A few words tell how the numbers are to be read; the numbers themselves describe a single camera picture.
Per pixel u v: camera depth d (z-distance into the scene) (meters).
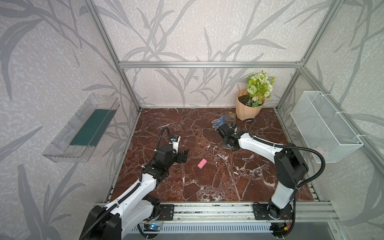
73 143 0.62
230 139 0.66
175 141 0.72
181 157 0.74
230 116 1.12
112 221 0.39
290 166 0.47
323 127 0.66
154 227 0.71
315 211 0.75
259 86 0.94
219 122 1.12
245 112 1.02
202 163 0.90
